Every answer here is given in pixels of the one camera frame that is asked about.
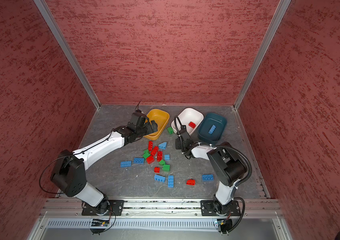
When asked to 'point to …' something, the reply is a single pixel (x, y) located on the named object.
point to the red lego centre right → (159, 155)
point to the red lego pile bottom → (150, 160)
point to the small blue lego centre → (167, 157)
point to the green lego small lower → (162, 162)
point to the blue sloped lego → (163, 145)
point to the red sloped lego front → (190, 182)
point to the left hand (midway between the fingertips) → (151, 129)
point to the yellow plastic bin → (161, 118)
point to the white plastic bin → (190, 117)
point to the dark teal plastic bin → (210, 118)
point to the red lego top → (150, 145)
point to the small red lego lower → (157, 170)
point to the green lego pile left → (146, 154)
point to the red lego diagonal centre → (155, 150)
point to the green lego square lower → (166, 167)
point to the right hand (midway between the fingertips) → (178, 143)
